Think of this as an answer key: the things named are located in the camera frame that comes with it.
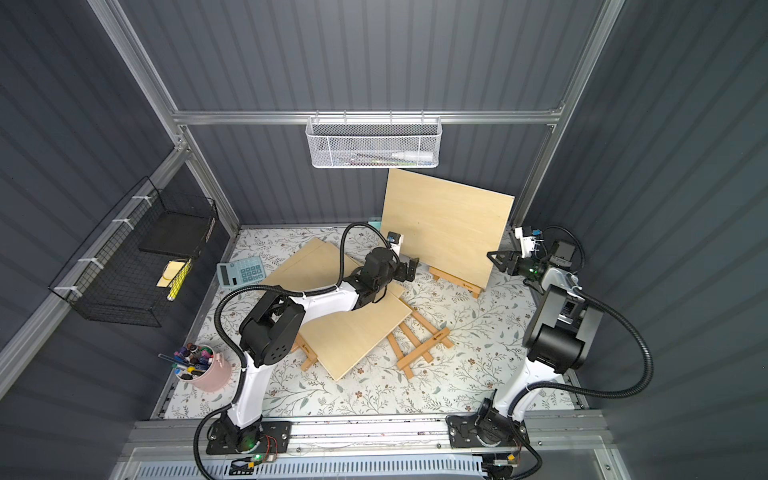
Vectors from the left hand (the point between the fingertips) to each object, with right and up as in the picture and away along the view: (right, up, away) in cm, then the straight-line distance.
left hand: (413, 259), depth 92 cm
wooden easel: (+18, -9, +2) cm, 20 cm away
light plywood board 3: (-34, -3, +15) cm, 37 cm away
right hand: (+27, +1, -1) cm, 27 cm away
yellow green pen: (-58, -7, -22) cm, 63 cm away
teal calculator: (-61, -4, +13) cm, 62 cm away
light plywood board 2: (-21, -23, -6) cm, 32 cm away
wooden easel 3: (-29, -27, -9) cm, 41 cm away
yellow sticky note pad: (-63, -3, -17) cm, 65 cm away
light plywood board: (+11, +10, 0) cm, 15 cm away
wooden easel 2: (+2, -26, -7) cm, 27 cm away
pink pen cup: (-54, -26, -19) cm, 63 cm away
